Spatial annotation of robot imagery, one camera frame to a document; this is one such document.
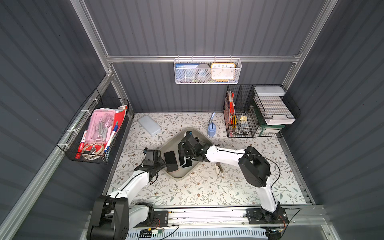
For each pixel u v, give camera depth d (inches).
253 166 21.4
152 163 26.8
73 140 24.6
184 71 33.0
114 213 15.9
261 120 40.3
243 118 45.5
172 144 39.8
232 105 45.4
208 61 35.0
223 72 34.9
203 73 35.6
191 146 27.9
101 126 28.4
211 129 40.1
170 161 36.8
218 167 35.2
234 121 44.2
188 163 34.7
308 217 29.1
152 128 42.7
